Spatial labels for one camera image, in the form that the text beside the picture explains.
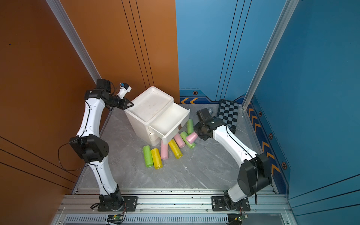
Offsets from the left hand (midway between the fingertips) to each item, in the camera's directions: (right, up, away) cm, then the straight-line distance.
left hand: (131, 101), depth 87 cm
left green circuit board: (-1, -61, -16) cm, 63 cm away
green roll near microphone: (+38, -17, +15) cm, 44 cm away
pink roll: (+38, -22, -6) cm, 44 cm away
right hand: (+40, -18, -2) cm, 44 cm away
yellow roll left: (+16, -36, 0) cm, 39 cm away
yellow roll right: (+27, -31, +4) cm, 41 cm away
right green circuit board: (+63, -60, -18) cm, 88 cm away
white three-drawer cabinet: (+17, -9, -6) cm, 20 cm away
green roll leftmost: (+10, -35, +1) cm, 36 cm away
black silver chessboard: (+69, -6, +24) cm, 73 cm away
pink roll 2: (+30, -25, +7) cm, 40 cm away
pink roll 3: (+21, -34, +2) cm, 40 cm away
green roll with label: (+34, -22, +10) cm, 41 cm away
